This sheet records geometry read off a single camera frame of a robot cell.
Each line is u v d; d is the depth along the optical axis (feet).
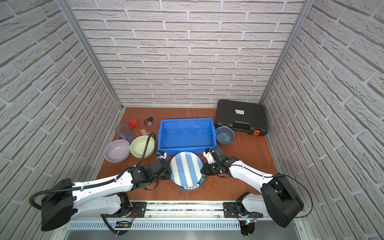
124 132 2.95
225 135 3.30
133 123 3.50
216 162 2.49
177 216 2.40
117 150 3.07
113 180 1.65
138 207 2.44
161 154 2.43
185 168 2.74
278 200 1.37
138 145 3.11
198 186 2.60
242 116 3.51
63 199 1.33
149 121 3.60
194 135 3.40
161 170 2.04
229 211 2.42
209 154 2.60
